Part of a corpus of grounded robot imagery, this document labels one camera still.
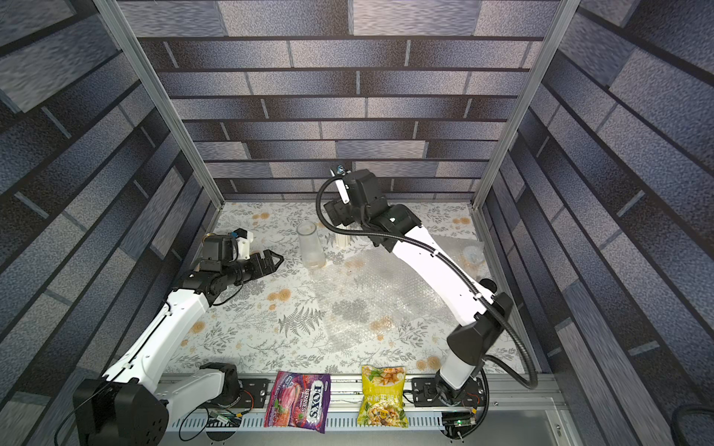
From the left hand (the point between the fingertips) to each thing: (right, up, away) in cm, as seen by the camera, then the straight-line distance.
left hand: (274, 259), depth 80 cm
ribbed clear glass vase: (+9, 0, +15) cm, 18 cm away
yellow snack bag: (+31, -35, -12) cm, 48 cm away
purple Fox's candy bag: (+10, -36, -9) cm, 39 cm away
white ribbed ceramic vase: (+19, +4, +23) cm, 30 cm away
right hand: (+22, +19, -8) cm, 30 cm away
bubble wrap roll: (+27, -13, +12) cm, 33 cm away
